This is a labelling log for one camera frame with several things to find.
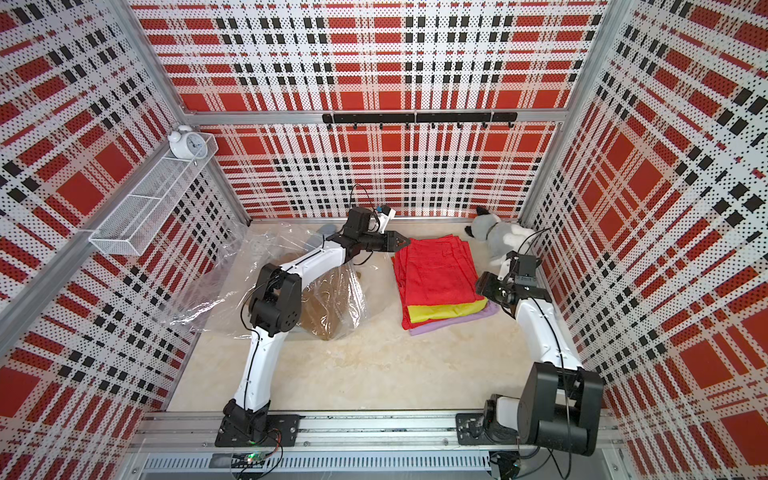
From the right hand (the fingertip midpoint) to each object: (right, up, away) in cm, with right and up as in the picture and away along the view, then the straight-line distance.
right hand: (488, 284), depth 87 cm
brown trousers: (-45, -5, -4) cm, 45 cm away
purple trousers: (+3, -9, +6) cm, 11 cm away
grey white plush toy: (+10, +14, +16) cm, 23 cm away
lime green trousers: (-20, -9, +1) cm, 22 cm away
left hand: (-23, +14, +10) cm, 28 cm away
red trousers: (-15, +4, +6) cm, 16 cm away
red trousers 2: (-24, +3, +6) cm, 25 cm away
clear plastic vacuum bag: (-90, -7, +15) cm, 91 cm away
